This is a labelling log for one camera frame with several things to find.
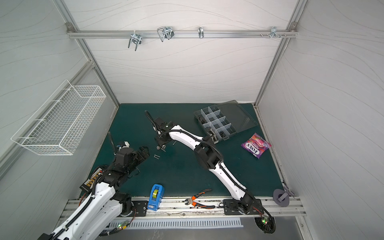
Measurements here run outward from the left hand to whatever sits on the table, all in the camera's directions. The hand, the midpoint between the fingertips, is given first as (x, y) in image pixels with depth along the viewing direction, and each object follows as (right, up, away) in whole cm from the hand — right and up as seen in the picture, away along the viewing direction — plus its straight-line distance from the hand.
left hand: (145, 149), depth 83 cm
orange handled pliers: (+26, -25, -7) cm, 37 cm away
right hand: (+7, +5, +13) cm, 16 cm away
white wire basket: (-36, +14, -16) cm, 42 cm away
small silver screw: (+18, +6, -13) cm, 23 cm away
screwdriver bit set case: (-30, -19, -3) cm, 36 cm away
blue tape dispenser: (+9, -21, -10) cm, 25 cm away
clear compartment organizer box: (+47, +15, +23) cm, 55 cm away
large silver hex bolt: (+41, +4, +17) cm, 45 cm away
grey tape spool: (+73, -23, -8) cm, 77 cm away
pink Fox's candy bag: (+67, 0, +10) cm, 68 cm away
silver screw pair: (+4, -6, +8) cm, 11 cm away
